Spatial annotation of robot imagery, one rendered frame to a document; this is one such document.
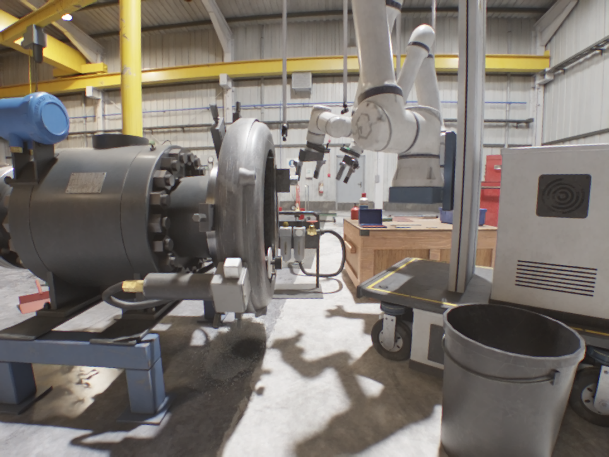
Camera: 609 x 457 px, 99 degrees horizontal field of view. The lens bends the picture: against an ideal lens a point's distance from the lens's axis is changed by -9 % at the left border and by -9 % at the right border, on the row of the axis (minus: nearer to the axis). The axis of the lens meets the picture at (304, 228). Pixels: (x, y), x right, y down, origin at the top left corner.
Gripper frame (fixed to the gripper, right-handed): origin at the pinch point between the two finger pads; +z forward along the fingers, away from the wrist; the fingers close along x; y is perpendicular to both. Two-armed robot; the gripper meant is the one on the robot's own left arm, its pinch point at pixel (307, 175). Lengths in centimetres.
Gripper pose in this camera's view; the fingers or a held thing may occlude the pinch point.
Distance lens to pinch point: 147.1
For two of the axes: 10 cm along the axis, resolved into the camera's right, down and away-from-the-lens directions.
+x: -7.2, 2.0, -6.6
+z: -2.0, 8.6, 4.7
